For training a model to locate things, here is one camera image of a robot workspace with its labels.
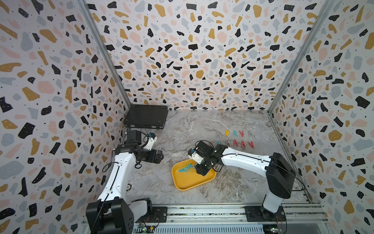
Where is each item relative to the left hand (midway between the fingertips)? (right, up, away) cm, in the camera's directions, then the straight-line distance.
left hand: (155, 154), depth 81 cm
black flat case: (-18, +23, +36) cm, 46 cm away
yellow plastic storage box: (+16, -16, +2) cm, 23 cm away
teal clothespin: (+17, -10, +7) cm, 21 cm away
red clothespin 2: (+50, +4, +22) cm, 55 cm away
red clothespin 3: (+62, +3, +21) cm, 65 cm away
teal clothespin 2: (+51, +10, +27) cm, 59 cm away
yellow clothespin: (+46, +11, +26) cm, 54 cm away
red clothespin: (+57, +10, +27) cm, 64 cm away
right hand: (+24, -9, +1) cm, 26 cm away
